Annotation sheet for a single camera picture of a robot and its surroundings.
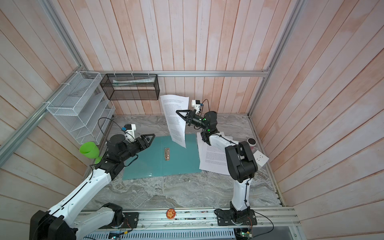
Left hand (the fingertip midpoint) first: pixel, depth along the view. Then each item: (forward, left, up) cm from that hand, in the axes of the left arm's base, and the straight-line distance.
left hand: (154, 139), depth 76 cm
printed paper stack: (+2, -33, -24) cm, 41 cm away
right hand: (+11, -12, +8) cm, 18 cm away
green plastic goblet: (-3, +36, -7) cm, 36 cm away
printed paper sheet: (+17, -8, +9) cm, 22 cm away
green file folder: (+2, -1, -24) cm, 24 cm away
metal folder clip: (+5, -4, -24) cm, 25 cm away
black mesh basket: (+45, +23, +1) cm, 51 cm away
